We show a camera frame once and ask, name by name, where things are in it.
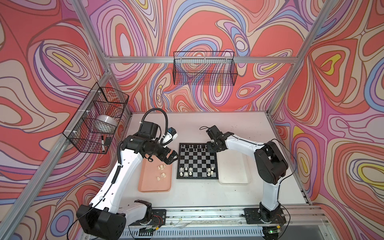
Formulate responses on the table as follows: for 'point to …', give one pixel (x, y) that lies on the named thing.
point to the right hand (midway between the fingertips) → (213, 151)
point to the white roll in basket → (108, 119)
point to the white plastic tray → (233, 168)
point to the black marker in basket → (103, 144)
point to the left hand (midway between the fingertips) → (172, 150)
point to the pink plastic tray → (154, 176)
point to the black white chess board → (195, 161)
